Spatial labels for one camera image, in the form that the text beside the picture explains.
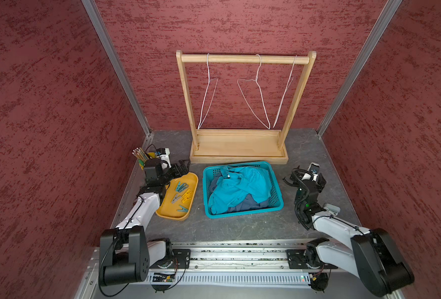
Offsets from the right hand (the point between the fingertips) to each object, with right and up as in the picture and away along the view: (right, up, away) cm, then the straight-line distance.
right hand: (307, 172), depth 85 cm
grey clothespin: (-59, -9, +9) cm, 60 cm away
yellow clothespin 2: (-58, -14, +5) cm, 60 cm away
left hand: (-59, +3, +2) cm, 59 cm away
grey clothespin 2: (-63, -13, +5) cm, 65 cm away
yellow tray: (-67, -19, +3) cm, 70 cm away
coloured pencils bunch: (-80, +9, +3) cm, 81 cm away
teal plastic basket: (-15, -14, 0) cm, 21 cm away
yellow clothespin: (-57, -11, +7) cm, 59 cm away
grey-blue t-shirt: (-28, -13, -5) cm, 31 cm away
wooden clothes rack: (-29, +12, +29) cm, 43 cm away
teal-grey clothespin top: (-59, -18, +2) cm, 62 cm away
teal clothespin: (-61, -9, +7) cm, 63 cm away
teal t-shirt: (-34, -3, -10) cm, 36 cm away
